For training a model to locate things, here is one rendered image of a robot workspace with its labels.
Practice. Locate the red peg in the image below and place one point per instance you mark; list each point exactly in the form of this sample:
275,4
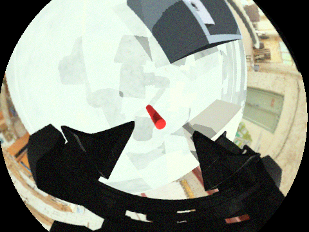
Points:
159,122

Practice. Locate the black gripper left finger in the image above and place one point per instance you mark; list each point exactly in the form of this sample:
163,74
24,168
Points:
102,148

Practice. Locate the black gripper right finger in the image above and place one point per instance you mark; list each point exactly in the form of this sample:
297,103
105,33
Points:
216,162

